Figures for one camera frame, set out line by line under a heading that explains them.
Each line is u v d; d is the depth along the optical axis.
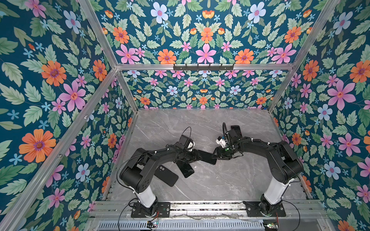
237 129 1.08
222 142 0.88
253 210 0.73
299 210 0.75
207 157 0.89
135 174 0.47
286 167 0.49
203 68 0.93
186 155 0.78
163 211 0.73
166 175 0.86
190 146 0.82
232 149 0.73
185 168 0.90
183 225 0.77
